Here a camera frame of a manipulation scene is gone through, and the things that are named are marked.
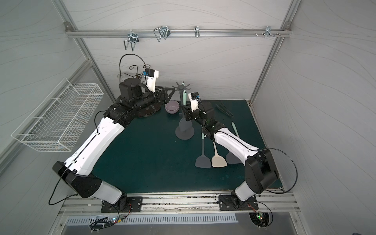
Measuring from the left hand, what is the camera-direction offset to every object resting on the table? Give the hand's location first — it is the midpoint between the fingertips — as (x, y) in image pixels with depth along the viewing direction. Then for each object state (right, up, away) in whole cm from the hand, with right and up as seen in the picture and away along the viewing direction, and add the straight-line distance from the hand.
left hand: (170, 88), depth 65 cm
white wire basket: (-54, -15, +4) cm, 56 cm away
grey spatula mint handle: (+17, -40, +21) cm, 48 cm away
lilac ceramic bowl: (-6, -5, +49) cm, 50 cm away
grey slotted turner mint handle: (+34, -39, +22) cm, 56 cm away
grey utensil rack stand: (+5, -23, +35) cm, 43 cm away
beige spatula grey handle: (+26, -40, +23) cm, 53 cm away
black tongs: (+40, -12, +46) cm, 62 cm away
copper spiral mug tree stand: (-21, +21, +32) cm, 44 cm away
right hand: (+6, -6, +13) cm, 16 cm away
